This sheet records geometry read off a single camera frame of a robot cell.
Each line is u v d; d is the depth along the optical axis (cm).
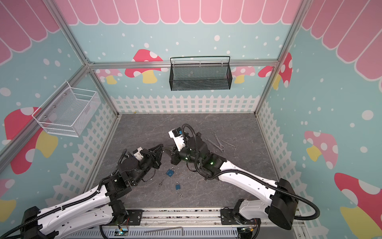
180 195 81
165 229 71
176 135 57
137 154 68
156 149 69
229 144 103
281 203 39
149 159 63
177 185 85
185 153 58
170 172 89
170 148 61
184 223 74
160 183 85
